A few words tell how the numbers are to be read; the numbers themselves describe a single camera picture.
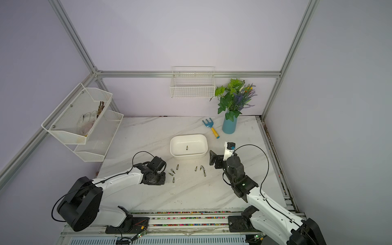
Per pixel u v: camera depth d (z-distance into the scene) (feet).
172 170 3.03
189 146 3.42
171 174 2.97
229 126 3.60
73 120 2.50
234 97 2.84
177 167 3.07
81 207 1.39
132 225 2.26
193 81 3.16
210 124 3.79
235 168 1.88
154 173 2.16
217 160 2.33
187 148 3.35
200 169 3.05
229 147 2.18
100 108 2.67
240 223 2.40
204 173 3.03
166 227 2.41
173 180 2.89
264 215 1.62
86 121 2.57
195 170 3.05
